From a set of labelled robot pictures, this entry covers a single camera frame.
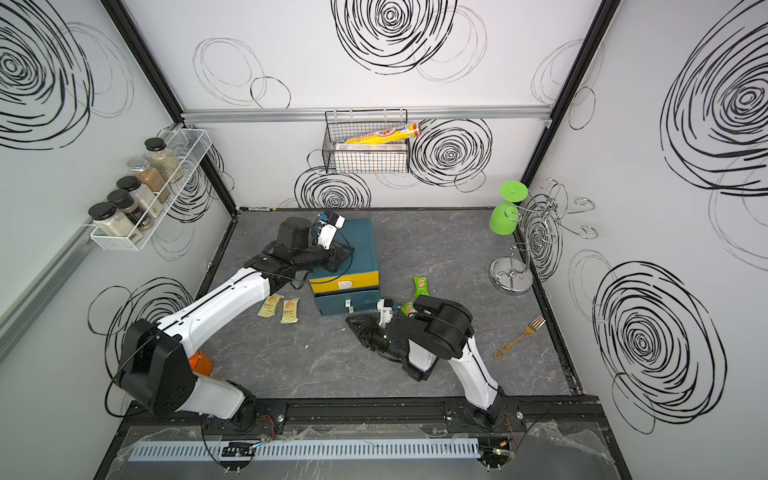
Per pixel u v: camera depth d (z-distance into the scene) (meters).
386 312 0.86
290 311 0.91
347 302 0.82
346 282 0.76
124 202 0.64
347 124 0.94
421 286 0.96
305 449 0.96
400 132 0.86
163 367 0.41
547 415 0.68
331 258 0.71
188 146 0.93
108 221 0.61
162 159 0.75
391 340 0.71
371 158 0.87
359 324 0.81
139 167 0.68
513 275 0.99
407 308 0.92
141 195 0.68
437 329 0.52
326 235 0.71
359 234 0.84
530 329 0.89
